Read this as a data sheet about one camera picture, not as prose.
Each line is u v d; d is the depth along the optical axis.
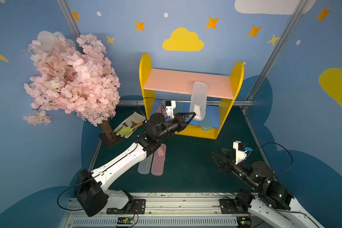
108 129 0.93
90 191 0.38
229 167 0.56
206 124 0.93
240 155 0.56
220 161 0.58
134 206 0.73
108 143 1.00
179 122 0.57
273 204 0.47
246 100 1.19
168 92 0.76
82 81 0.54
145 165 0.88
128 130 1.04
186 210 0.74
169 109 0.62
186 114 0.61
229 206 0.75
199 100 0.69
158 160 0.91
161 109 0.62
